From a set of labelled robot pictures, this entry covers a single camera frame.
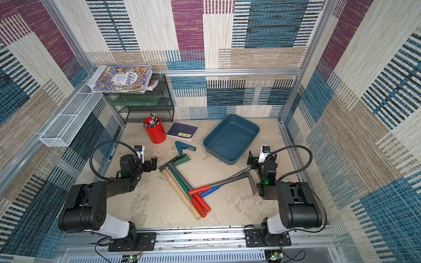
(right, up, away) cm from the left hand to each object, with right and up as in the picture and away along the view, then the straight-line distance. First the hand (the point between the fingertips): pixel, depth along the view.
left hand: (149, 157), depth 95 cm
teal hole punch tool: (+16, +6, +11) cm, 20 cm away
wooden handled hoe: (+22, -19, -10) cm, 31 cm away
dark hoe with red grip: (+58, -14, -5) cm, 60 cm away
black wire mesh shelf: (+3, +30, +21) cm, 37 cm away
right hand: (+62, +2, -3) cm, 62 cm away
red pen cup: (+1, +13, +11) cm, 17 cm away
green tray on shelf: (-8, +32, 0) cm, 33 cm away
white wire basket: (-28, +16, -22) cm, 39 cm away
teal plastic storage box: (+48, +10, +12) cm, 50 cm away
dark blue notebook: (+16, +15, +17) cm, 28 cm away
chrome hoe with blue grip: (+53, -9, -1) cm, 54 cm away
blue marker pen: (-30, 0, +13) cm, 33 cm away
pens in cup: (0, +20, +6) cm, 21 cm away
